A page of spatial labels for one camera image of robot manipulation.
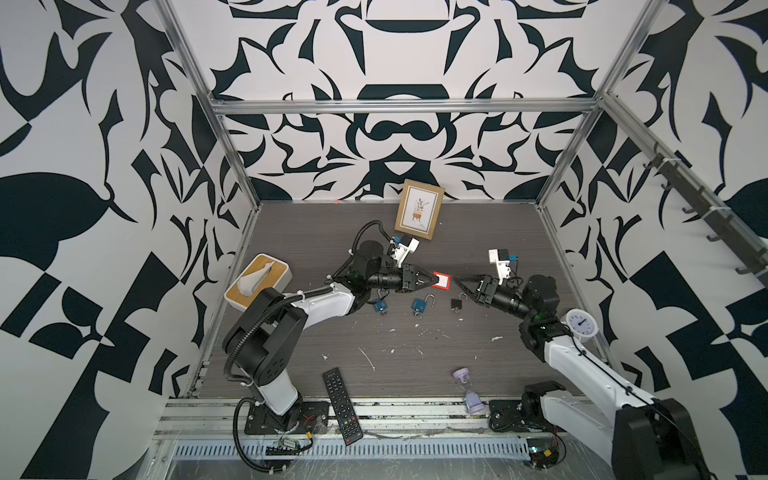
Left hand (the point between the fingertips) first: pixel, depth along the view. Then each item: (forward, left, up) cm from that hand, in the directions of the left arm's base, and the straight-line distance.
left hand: (441, 276), depth 75 cm
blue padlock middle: (+3, +3, -22) cm, 22 cm away
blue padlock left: (+3, +15, -21) cm, 26 cm away
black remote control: (-29, +23, -21) cm, 42 cm away
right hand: (-2, -4, 0) cm, 4 cm away
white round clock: (-6, -42, -19) cm, 47 cm away
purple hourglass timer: (-25, -7, -19) cm, 32 cm away
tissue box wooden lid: (+11, +51, -15) cm, 54 cm away
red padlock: (0, -1, -1) cm, 2 cm away
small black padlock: (+3, -8, -22) cm, 23 cm away
